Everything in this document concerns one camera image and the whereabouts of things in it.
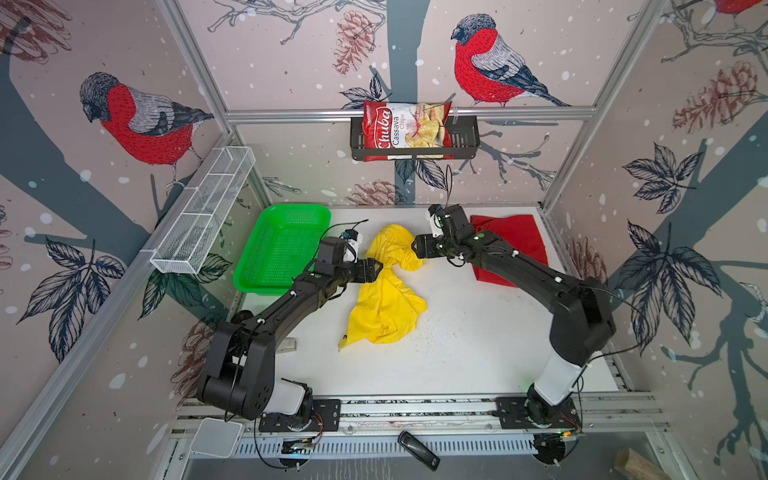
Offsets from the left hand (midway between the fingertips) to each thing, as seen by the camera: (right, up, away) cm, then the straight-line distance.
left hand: (372, 264), depth 86 cm
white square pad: (-36, -39, -17) cm, 56 cm away
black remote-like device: (+12, -40, -20) cm, 46 cm away
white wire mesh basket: (-45, +5, -16) cm, 48 cm away
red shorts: (+55, +9, +26) cm, 61 cm away
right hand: (+13, +5, +3) cm, 14 cm away
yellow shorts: (+4, -13, 0) cm, 14 cm away
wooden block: (+59, -42, -22) cm, 75 cm away
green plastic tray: (-37, +4, +27) cm, 46 cm away
